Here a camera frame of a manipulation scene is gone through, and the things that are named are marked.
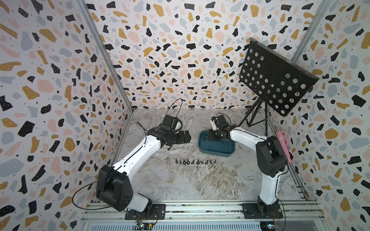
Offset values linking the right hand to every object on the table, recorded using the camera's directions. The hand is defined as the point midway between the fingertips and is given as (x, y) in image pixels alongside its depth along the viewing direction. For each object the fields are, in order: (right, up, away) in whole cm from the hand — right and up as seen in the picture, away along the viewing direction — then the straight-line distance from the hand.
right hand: (208, 135), depth 97 cm
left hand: (-15, 0, -15) cm, 21 cm away
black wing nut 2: (-5, -17, -5) cm, 18 cm away
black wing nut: (-21, -16, -5) cm, 27 cm away
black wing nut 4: (+1, -17, -5) cm, 17 cm away
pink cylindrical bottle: (+54, -2, +8) cm, 55 cm away
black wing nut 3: (-2, -17, -5) cm, 18 cm away
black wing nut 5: (+3, -16, -5) cm, 17 cm away
